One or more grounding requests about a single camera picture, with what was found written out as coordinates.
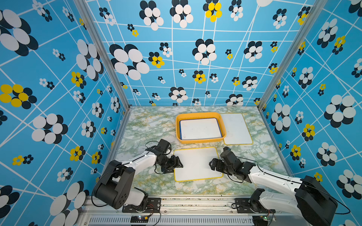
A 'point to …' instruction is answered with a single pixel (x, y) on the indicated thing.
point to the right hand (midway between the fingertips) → (214, 165)
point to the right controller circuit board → (262, 220)
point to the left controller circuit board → (139, 218)
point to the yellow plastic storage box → (200, 115)
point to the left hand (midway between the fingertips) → (181, 166)
